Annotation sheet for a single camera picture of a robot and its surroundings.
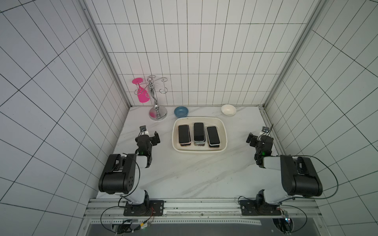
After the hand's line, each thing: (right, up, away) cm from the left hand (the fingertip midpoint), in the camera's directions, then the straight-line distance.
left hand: (149, 134), depth 96 cm
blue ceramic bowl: (+20, +16, +18) cm, 32 cm away
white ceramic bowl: (+58, +17, +17) cm, 63 cm away
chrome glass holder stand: (+1, +15, +18) cm, 24 cm away
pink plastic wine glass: (-8, +28, +11) cm, 31 cm away
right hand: (+69, +2, -2) cm, 69 cm away
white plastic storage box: (+49, +8, +5) cm, 49 cm away
